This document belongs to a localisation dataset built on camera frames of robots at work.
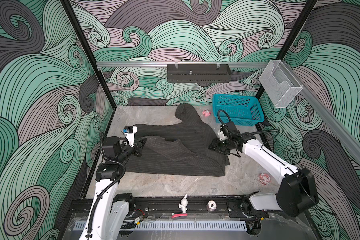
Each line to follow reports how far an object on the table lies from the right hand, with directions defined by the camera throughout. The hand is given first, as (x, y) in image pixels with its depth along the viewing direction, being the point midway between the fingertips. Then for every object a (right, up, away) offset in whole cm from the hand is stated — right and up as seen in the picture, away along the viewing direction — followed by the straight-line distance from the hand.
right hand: (211, 149), depth 83 cm
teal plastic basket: (+35, +25, +34) cm, 55 cm away
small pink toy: (+4, +22, +29) cm, 37 cm away
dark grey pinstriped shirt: (-16, -1, +5) cm, 17 cm away
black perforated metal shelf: (-5, +47, +12) cm, 49 cm away
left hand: (-35, +7, -10) cm, 37 cm away
